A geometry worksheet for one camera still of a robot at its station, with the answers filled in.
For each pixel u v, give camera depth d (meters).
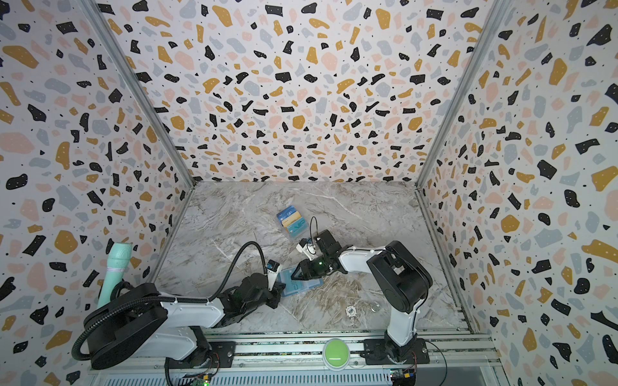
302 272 0.85
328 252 0.76
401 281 0.49
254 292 0.66
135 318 0.47
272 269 0.77
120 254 0.59
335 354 0.73
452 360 0.75
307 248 0.84
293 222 1.00
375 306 0.82
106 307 0.44
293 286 0.88
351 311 0.83
